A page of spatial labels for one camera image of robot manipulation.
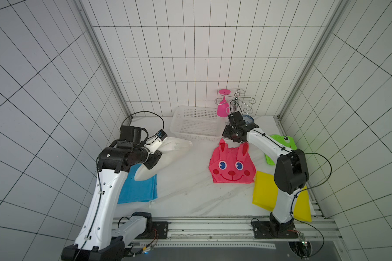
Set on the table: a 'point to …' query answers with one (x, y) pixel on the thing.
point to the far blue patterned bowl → (248, 119)
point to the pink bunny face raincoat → (233, 165)
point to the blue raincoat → (144, 190)
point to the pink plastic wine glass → (223, 110)
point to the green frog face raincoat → (286, 141)
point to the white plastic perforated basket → (197, 123)
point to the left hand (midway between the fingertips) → (155, 156)
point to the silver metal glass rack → (237, 103)
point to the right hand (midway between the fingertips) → (220, 133)
